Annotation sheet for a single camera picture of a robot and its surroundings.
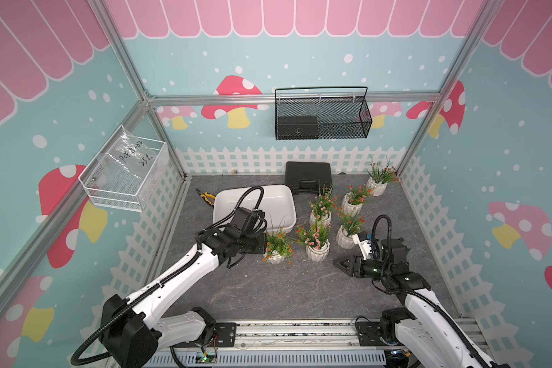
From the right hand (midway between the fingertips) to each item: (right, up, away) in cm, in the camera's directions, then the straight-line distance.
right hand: (337, 262), depth 78 cm
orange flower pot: (+7, +11, +9) cm, 16 cm away
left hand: (-25, +6, 0) cm, 26 cm away
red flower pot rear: (+11, +21, +19) cm, 30 cm away
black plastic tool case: (-7, +32, +34) cm, 47 cm away
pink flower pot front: (-7, +8, +3) cm, 11 cm away
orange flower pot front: (-20, +7, -7) cm, 23 cm away
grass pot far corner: (+26, +33, +27) cm, 50 cm away
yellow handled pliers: (-54, +22, +31) cm, 67 cm away
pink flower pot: (-4, +18, +11) cm, 21 cm away
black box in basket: (-13, +51, +13) cm, 54 cm away
